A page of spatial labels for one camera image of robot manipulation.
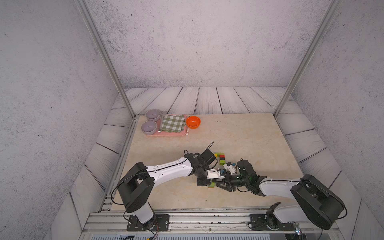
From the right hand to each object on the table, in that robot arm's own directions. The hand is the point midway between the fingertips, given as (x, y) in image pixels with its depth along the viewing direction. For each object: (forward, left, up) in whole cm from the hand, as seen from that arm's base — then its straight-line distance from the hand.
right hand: (216, 183), depth 79 cm
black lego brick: (+17, -5, -5) cm, 19 cm away
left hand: (+2, +3, -1) cm, 3 cm away
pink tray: (+39, +22, -6) cm, 45 cm away
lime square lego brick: (+15, -5, -5) cm, 17 cm away
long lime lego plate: (0, +2, -4) cm, 4 cm away
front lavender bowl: (+42, +46, -3) cm, 62 cm away
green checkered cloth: (+47, +29, -4) cm, 55 cm away
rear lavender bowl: (+54, +45, -2) cm, 71 cm away
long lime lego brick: (+21, -4, -4) cm, 21 cm away
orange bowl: (+46, +14, -2) cm, 48 cm away
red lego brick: (+20, -6, -5) cm, 21 cm away
